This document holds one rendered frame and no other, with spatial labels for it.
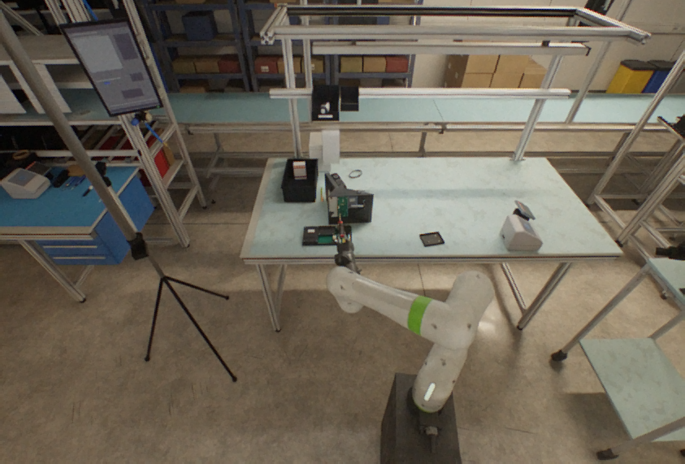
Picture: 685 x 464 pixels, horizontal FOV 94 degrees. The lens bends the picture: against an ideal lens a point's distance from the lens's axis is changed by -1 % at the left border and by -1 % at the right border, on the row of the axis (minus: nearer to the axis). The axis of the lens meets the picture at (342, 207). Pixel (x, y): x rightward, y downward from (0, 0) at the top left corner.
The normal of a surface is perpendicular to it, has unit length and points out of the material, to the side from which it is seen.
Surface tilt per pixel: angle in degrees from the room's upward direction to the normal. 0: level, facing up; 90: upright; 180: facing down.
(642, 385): 0
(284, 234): 0
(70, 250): 90
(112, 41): 101
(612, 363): 0
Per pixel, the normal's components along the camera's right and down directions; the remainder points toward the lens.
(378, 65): 0.00, 0.67
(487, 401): 0.00, -0.74
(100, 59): 0.42, 0.74
